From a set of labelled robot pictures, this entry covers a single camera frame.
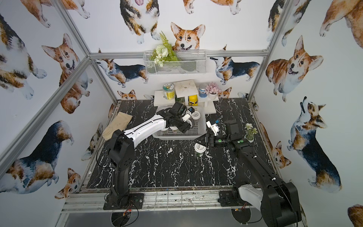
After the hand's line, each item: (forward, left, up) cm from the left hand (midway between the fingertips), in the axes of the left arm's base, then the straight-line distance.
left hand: (184, 119), depth 92 cm
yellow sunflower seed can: (+17, +10, +9) cm, 22 cm away
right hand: (-18, -9, +8) cm, 22 cm away
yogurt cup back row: (-3, +7, -6) cm, 9 cm away
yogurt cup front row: (-18, -9, -6) cm, 21 cm away
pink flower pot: (+15, -19, +11) cm, 27 cm away
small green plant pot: (+23, +3, -5) cm, 24 cm away
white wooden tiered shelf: (+20, -1, +9) cm, 22 cm away
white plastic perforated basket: (0, -9, -14) cm, 17 cm away
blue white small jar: (+18, -12, +8) cm, 23 cm away
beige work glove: (+11, +51, -17) cm, 55 cm away
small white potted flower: (-9, -42, -4) cm, 43 cm away
